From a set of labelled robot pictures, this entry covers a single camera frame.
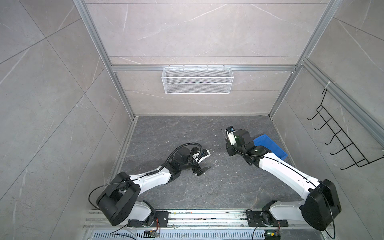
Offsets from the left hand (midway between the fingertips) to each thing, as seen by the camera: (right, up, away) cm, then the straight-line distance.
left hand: (206, 155), depth 82 cm
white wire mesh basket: (-5, +48, +19) cm, 52 cm away
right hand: (+13, +7, +3) cm, 15 cm away
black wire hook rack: (+60, +4, -23) cm, 64 cm away
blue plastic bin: (+42, +6, +19) cm, 47 cm away
